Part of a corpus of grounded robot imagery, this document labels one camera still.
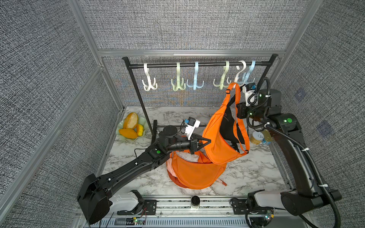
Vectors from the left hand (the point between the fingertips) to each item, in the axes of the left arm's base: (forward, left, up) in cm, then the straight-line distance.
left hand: (213, 142), depth 61 cm
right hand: (+18, -15, +7) cm, 24 cm away
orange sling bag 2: (-6, +5, -23) cm, 24 cm away
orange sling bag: (0, -3, -6) cm, 7 cm away
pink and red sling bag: (-6, +18, -27) cm, 33 cm away
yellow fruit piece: (+29, +42, -29) cm, 59 cm away
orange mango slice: (+26, +49, -29) cm, 63 cm away
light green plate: (+31, +47, -28) cm, 63 cm away
